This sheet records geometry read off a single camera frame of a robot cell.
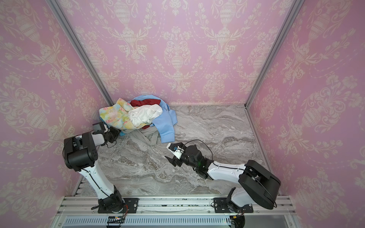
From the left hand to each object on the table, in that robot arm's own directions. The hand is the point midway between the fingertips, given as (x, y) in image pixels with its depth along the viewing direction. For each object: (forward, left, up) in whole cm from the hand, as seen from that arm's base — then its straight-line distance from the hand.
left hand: (120, 129), depth 102 cm
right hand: (-21, -39, +12) cm, 46 cm away
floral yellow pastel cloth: (+8, +3, +6) cm, 10 cm away
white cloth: (+9, -17, +7) cm, 20 cm away
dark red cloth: (+24, -16, +5) cm, 29 cm away
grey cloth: (-4, -23, 0) cm, 23 cm away
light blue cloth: (+2, -33, +5) cm, 34 cm away
